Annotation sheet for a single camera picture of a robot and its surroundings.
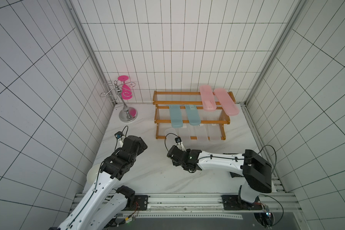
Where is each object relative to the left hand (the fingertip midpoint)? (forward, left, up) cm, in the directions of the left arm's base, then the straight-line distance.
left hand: (135, 147), depth 76 cm
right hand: (-1, -21, -11) cm, 24 cm away
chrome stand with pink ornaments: (+37, +15, +11) cm, 41 cm away
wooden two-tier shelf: (+50, -11, -11) cm, 52 cm away
